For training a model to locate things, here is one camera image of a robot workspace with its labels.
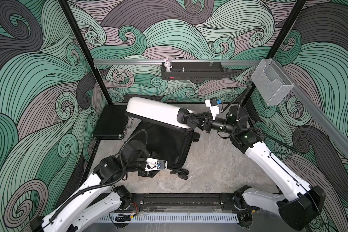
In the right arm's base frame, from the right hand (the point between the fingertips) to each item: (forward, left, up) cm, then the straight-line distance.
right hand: (191, 119), depth 64 cm
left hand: (-12, +16, -14) cm, 25 cm away
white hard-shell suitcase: (+8, +15, -29) cm, 34 cm away
